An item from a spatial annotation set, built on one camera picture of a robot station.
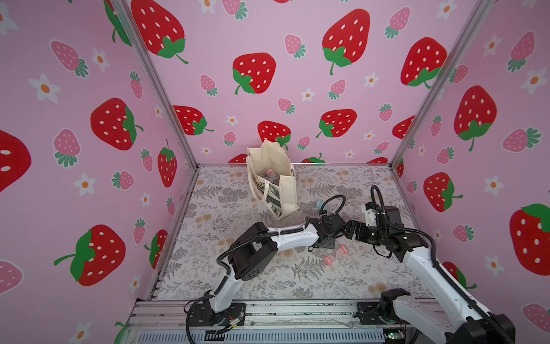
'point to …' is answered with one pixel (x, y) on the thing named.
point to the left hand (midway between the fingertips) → (328, 241)
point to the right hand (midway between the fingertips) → (348, 230)
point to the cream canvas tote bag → (271, 177)
